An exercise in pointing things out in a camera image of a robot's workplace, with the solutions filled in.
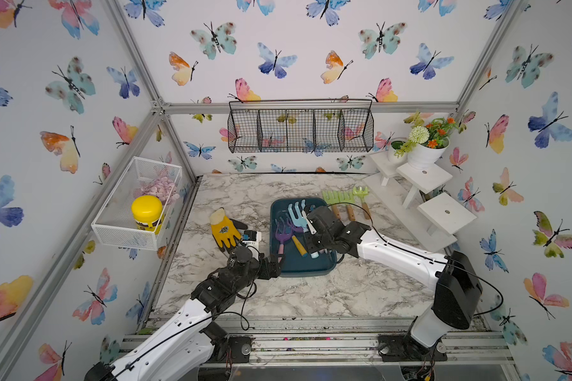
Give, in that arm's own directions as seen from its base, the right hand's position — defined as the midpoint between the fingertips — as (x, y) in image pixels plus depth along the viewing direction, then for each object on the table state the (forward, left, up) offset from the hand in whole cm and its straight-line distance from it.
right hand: (308, 235), depth 82 cm
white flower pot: (+27, -40, +14) cm, 51 cm away
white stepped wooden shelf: (+10, -45, -1) cm, 46 cm away
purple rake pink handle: (+7, +10, -15) cm, 19 cm away
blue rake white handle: (+5, +4, +2) cm, 7 cm away
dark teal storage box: (-3, +4, -18) cm, 19 cm away
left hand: (-8, +10, 0) cm, 13 cm away
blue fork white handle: (-7, -1, +16) cm, 17 cm away
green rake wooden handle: (+32, -12, -16) cm, 38 cm away
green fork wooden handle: (+32, -19, -16) cm, 41 cm away
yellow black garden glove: (+9, +35, -14) cm, 39 cm away
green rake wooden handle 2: (+35, -26, -15) cm, 46 cm away
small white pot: (+43, -36, +6) cm, 56 cm away
